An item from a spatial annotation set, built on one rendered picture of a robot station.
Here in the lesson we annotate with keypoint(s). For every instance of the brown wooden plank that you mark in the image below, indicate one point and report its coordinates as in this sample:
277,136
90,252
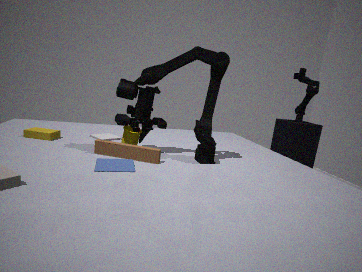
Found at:
127,151

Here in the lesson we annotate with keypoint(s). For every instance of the yellow rectangular block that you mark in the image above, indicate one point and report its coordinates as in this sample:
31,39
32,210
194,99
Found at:
41,133

